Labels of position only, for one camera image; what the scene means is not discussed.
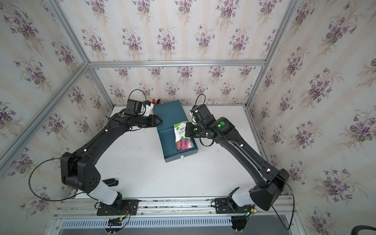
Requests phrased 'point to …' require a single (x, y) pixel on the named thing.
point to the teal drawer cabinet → (171, 113)
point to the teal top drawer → (167, 137)
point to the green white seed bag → (182, 142)
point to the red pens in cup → (156, 102)
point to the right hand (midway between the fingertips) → (187, 131)
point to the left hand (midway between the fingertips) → (159, 123)
